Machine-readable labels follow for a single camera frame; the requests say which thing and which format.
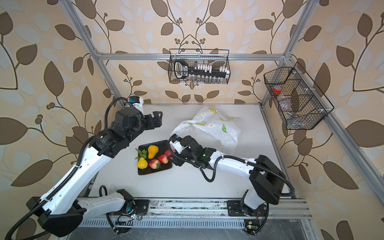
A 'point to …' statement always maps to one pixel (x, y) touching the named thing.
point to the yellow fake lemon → (142, 163)
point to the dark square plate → (163, 146)
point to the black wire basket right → (302, 103)
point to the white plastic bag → (213, 129)
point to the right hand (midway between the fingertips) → (171, 155)
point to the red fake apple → (163, 159)
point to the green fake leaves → (142, 154)
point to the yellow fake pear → (152, 150)
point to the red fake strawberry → (168, 153)
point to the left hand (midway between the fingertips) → (156, 113)
